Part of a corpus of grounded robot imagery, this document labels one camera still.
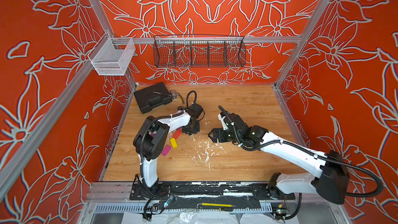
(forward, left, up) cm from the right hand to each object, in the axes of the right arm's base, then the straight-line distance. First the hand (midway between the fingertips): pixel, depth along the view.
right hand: (213, 132), depth 77 cm
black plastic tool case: (+31, +41, -8) cm, 52 cm away
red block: (+6, +21, -14) cm, 26 cm away
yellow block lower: (0, +22, -13) cm, 26 cm away
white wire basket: (+41, +62, +18) cm, 76 cm away
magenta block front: (-4, +27, -16) cm, 31 cm away
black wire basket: (+49, +8, +16) cm, 52 cm away
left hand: (+9, +10, -15) cm, 20 cm away
